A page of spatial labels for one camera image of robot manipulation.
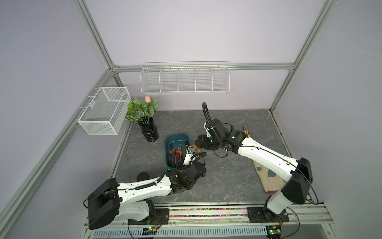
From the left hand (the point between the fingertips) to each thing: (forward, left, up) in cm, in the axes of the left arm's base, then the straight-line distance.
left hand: (189, 157), depth 80 cm
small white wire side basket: (+26, +46, +12) cm, 54 cm away
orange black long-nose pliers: (+12, +11, -12) cm, 20 cm away
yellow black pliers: (+23, -41, -12) cm, 49 cm away
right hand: (+5, -5, +7) cm, 10 cm away
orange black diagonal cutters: (+10, +6, -13) cm, 17 cm away
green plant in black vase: (+26, +27, +11) cm, 39 cm away
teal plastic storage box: (+16, +9, -14) cm, 23 cm away
